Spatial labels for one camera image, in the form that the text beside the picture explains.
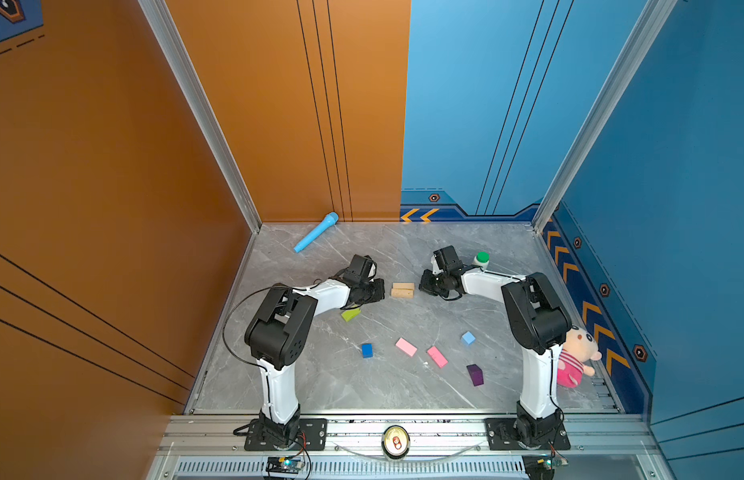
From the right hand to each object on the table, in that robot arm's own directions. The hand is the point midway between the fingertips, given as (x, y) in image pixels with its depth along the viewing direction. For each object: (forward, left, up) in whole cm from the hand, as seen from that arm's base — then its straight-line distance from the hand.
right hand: (416, 286), depth 101 cm
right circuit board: (-49, -28, -1) cm, 57 cm away
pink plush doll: (-24, -43, +5) cm, 49 cm away
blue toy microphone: (+25, +37, +3) cm, 44 cm away
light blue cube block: (-20, -14, +2) cm, 24 cm away
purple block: (-29, -14, -1) cm, 33 cm away
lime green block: (-12, +22, +1) cm, 25 cm away
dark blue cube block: (-22, +16, -2) cm, 27 cm away
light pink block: (-22, +5, +1) cm, 22 cm away
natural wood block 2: (-3, +5, 0) cm, 6 cm away
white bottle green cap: (+4, -21, +9) cm, 23 cm away
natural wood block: (0, +5, +1) cm, 5 cm away
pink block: (-25, -4, 0) cm, 25 cm away
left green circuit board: (-50, +35, -2) cm, 61 cm away
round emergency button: (-47, +8, +10) cm, 49 cm away
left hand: (-3, +10, +2) cm, 11 cm away
